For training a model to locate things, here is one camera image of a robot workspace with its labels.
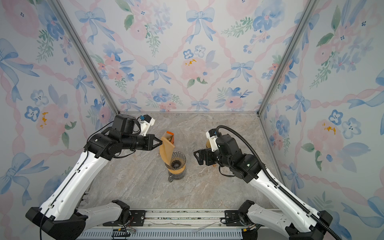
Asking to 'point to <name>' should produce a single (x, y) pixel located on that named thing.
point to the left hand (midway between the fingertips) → (162, 141)
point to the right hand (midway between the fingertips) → (201, 150)
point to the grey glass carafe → (172, 176)
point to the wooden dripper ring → (176, 172)
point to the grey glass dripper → (178, 160)
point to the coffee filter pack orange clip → (169, 136)
